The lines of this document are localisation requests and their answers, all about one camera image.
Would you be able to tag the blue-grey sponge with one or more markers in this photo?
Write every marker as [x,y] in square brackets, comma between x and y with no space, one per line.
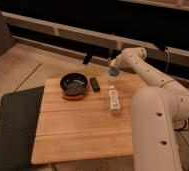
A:
[113,71]

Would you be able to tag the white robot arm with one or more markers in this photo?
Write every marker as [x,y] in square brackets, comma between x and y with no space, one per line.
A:
[153,110]

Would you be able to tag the black ceramic bowl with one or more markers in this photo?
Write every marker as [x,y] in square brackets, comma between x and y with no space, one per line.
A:
[73,84]

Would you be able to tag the clear glass cup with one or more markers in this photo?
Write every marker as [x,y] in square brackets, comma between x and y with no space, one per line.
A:
[112,79]

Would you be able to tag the small black block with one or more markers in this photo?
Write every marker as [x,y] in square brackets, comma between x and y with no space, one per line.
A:
[94,83]

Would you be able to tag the red coaster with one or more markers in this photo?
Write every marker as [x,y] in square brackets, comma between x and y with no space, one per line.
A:
[73,98]

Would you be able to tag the wooden board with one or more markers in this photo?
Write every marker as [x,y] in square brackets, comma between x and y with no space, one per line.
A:
[85,129]

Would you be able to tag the dark green mat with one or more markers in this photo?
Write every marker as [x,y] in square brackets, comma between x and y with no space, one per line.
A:
[19,113]

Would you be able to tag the black clamp on rail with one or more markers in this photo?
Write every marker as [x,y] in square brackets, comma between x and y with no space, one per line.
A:
[88,57]

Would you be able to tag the wooden rail shelf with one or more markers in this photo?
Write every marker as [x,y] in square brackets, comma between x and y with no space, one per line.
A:
[177,56]

